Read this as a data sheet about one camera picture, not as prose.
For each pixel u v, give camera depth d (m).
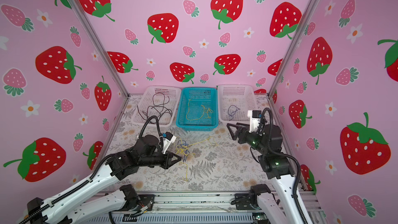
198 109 1.13
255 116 0.59
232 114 1.07
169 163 0.60
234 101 1.18
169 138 0.65
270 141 0.48
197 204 0.74
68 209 0.42
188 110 1.11
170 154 0.62
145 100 1.10
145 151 0.54
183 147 0.74
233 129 0.65
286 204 0.42
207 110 1.07
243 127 0.59
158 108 1.11
